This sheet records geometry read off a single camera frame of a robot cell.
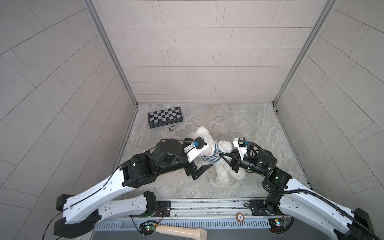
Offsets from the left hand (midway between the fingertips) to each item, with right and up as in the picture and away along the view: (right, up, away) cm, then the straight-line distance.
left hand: (209, 156), depth 56 cm
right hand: (+6, -3, +11) cm, 13 cm away
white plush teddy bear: (+7, -9, +11) cm, 16 cm away
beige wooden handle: (-5, -35, +7) cm, 36 cm away
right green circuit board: (+32, -35, +12) cm, 49 cm away
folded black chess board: (-28, +14, +49) cm, 58 cm away
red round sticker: (+15, -32, +14) cm, 38 cm away
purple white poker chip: (-12, +9, +49) cm, 51 cm away
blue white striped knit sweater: (+4, -3, +10) cm, 11 cm away
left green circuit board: (-27, -34, +9) cm, 44 cm away
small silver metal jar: (-22, +7, +44) cm, 50 cm away
